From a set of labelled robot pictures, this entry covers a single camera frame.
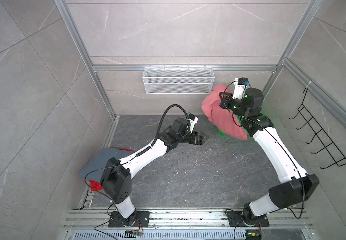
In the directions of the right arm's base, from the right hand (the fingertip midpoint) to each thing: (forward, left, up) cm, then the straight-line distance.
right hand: (219, 92), depth 72 cm
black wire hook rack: (-20, -45, -11) cm, 51 cm away
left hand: (-12, +8, -17) cm, 22 cm away
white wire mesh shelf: (+28, +20, -10) cm, 36 cm away
